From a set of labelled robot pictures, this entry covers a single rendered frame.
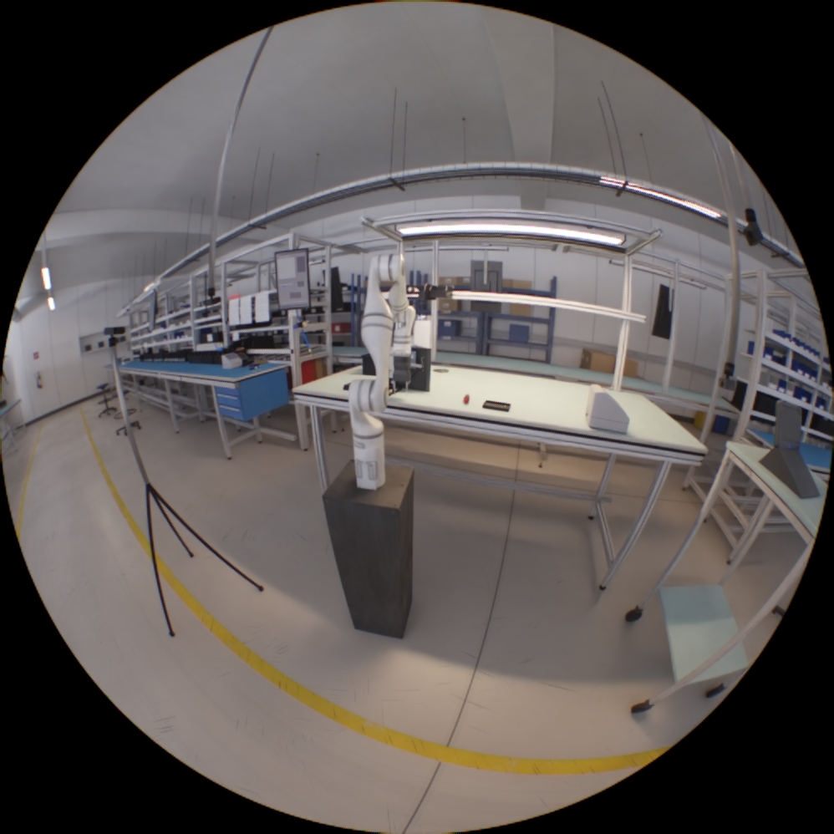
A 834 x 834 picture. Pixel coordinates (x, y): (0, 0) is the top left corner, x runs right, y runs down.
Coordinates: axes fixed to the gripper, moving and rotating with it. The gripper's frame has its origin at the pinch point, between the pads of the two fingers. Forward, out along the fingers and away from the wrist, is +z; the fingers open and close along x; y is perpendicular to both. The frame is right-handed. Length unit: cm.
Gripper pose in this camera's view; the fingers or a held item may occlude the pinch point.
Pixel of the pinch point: (400, 395)
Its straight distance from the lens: 123.9
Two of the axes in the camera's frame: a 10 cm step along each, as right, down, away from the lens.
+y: 1.7, -3.4, 9.2
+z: -0.2, 9.4, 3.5
